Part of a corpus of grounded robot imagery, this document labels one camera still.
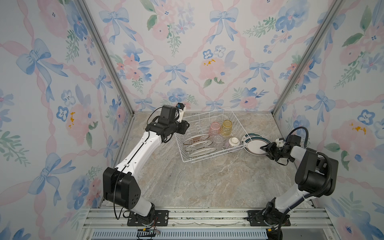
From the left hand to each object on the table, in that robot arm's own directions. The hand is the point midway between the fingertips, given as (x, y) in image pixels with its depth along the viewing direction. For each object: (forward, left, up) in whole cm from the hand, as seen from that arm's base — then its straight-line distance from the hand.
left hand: (186, 122), depth 81 cm
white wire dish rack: (+17, -8, -22) cm, 29 cm away
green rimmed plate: (+2, -44, -25) cm, 51 cm away
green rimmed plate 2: (+8, -43, -23) cm, 49 cm away
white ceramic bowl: (0, -30, -18) cm, 35 cm away
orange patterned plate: (+2, -6, -20) cm, 21 cm away
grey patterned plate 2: (-13, -10, -9) cm, 19 cm away
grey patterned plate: (-4, -7, -18) cm, 20 cm away
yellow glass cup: (+9, -26, -15) cm, 31 cm away
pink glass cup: (+8, -18, -15) cm, 25 cm away
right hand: (-3, -48, -21) cm, 53 cm away
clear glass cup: (-2, -19, -14) cm, 24 cm away
